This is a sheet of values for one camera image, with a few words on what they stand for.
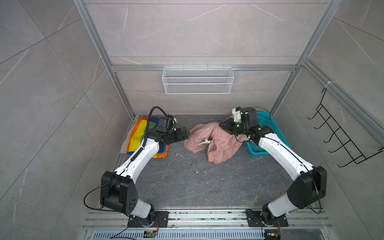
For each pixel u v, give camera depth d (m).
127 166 0.45
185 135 0.75
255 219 0.73
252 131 0.59
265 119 1.10
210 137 0.89
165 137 0.61
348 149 0.64
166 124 0.64
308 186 0.42
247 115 0.61
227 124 0.70
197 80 1.00
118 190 0.42
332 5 0.68
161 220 0.74
